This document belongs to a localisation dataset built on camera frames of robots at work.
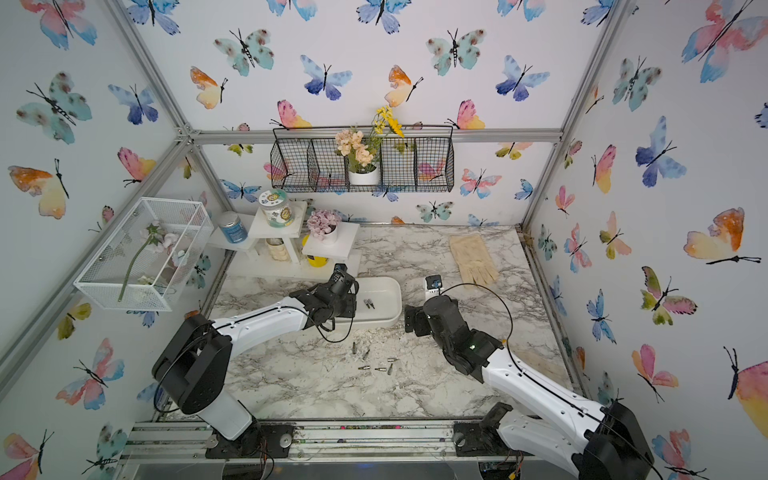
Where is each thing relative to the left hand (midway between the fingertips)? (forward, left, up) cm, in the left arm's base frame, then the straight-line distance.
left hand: (354, 299), depth 91 cm
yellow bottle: (+17, +14, -2) cm, 22 cm away
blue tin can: (+17, +36, +15) cm, 42 cm away
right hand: (-7, -20, +10) cm, 23 cm away
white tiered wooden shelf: (+20, +38, -5) cm, 43 cm away
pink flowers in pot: (+14, +8, +18) cm, 24 cm away
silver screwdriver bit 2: (+2, -3, -7) cm, 8 cm away
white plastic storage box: (+3, -7, -7) cm, 10 cm away
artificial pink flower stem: (+4, +46, +23) cm, 52 cm away
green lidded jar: (+17, +20, +22) cm, 34 cm away
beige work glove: (+20, -41, -7) cm, 46 cm away
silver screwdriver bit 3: (-18, -4, -8) cm, 20 cm away
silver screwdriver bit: (+3, -5, -7) cm, 9 cm away
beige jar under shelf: (+21, +27, 0) cm, 34 cm away
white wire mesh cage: (-1, +48, +21) cm, 52 cm away
